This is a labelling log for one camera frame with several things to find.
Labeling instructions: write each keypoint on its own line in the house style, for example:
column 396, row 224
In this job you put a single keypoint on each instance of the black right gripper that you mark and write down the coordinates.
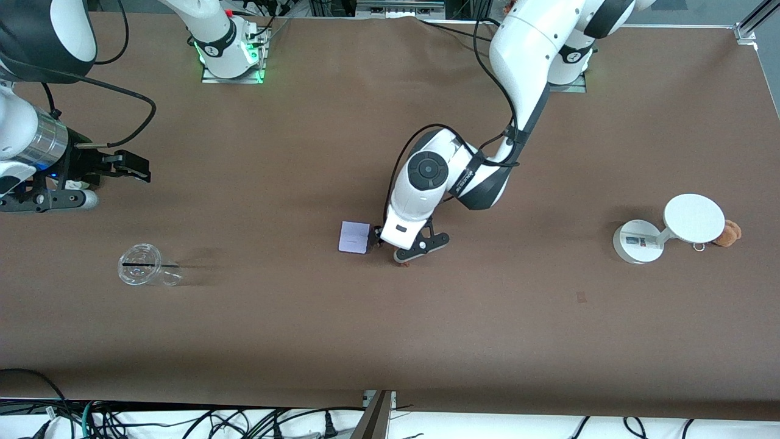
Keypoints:
column 81, row 162

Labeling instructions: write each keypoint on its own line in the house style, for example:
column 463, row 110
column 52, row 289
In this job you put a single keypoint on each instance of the brown lion statue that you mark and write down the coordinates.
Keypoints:
column 402, row 263

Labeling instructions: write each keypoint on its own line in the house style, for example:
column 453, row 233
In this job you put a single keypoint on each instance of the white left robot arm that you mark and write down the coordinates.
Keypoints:
column 524, row 55

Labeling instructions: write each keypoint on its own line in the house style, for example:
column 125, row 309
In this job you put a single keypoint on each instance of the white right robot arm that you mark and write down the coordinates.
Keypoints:
column 73, row 30

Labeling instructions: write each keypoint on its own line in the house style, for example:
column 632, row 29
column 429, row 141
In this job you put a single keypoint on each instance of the black straw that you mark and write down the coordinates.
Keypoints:
column 140, row 264

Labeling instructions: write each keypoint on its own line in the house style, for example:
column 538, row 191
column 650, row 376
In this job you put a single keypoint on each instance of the clear plastic cup with lid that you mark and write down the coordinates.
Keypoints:
column 137, row 277

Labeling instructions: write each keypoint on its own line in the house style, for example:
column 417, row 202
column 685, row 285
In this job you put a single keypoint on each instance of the brown table cover sheet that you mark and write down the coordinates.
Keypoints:
column 244, row 305

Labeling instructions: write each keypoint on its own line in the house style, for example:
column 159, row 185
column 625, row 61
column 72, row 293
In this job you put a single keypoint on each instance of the black power plug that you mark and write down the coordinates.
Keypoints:
column 278, row 430
column 329, row 425

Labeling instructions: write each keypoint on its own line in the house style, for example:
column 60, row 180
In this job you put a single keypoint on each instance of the white round desk lamp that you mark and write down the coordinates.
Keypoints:
column 694, row 216

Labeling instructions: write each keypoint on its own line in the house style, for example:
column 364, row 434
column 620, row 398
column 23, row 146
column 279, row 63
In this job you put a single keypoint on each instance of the dark frame post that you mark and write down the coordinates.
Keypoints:
column 375, row 421

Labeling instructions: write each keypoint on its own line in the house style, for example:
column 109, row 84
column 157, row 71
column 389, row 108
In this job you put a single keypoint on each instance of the aluminium frame profile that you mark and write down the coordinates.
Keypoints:
column 744, row 32
column 399, row 9

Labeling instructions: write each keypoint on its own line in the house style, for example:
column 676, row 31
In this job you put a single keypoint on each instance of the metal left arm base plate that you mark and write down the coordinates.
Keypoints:
column 573, row 89

